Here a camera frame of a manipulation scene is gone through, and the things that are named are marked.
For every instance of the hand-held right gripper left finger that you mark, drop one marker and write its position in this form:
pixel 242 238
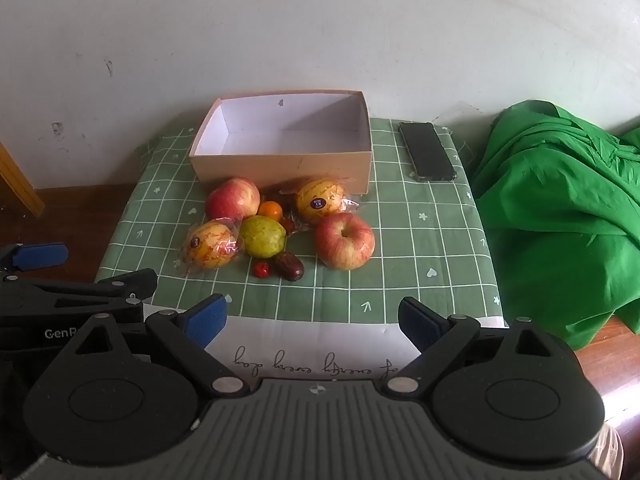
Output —
pixel 205 321

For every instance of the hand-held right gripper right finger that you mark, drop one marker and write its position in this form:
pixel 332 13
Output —
pixel 417 325

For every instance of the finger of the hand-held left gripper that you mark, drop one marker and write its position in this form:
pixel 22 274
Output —
pixel 115 287
pixel 40 255

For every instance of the plastic-wrapped orange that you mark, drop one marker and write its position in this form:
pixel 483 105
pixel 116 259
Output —
pixel 320 200
pixel 210 245

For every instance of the dark brown date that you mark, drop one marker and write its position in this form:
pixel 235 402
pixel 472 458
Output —
pixel 288 266

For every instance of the green pear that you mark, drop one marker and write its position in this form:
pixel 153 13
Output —
pixel 262 236

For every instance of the red apple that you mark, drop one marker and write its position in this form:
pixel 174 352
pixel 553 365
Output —
pixel 345 242
pixel 232 199

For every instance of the small tangerine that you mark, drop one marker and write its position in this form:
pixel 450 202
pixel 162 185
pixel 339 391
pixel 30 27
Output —
pixel 270 211

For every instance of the cardboard box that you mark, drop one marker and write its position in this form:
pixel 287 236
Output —
pixel 280 130

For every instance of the green checkered tablecloth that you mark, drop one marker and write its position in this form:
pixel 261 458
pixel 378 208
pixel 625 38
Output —
pixel 425 240

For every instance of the black smartphone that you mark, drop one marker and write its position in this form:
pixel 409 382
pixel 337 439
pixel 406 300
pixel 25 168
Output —
pixel 427 152

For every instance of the green cloth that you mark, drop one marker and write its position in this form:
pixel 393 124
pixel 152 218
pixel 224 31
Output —
pixel 555 200

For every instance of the clear plastic sheet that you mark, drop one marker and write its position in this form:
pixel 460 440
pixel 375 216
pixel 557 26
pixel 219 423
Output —
pixel 462 112

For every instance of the pale pink cloth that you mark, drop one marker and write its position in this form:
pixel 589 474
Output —
pixel 607 452

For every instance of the yellow wooden frame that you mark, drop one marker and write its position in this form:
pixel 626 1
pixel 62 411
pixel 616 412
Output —
pixel 20 185

